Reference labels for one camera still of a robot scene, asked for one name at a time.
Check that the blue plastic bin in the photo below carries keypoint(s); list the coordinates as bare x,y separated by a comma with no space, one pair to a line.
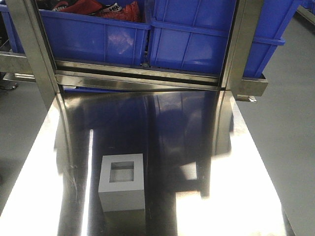
172,49
73,39
14,32

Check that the red crinkled bag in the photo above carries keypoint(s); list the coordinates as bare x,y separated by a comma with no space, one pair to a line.
130,13

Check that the grey block with square hole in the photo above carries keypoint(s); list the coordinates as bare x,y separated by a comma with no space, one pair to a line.
123,199

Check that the steel rack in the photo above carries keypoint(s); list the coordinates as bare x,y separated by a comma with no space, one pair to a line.
307,14
41,61

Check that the red and black bag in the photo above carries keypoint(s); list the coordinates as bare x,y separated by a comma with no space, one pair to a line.
83,6

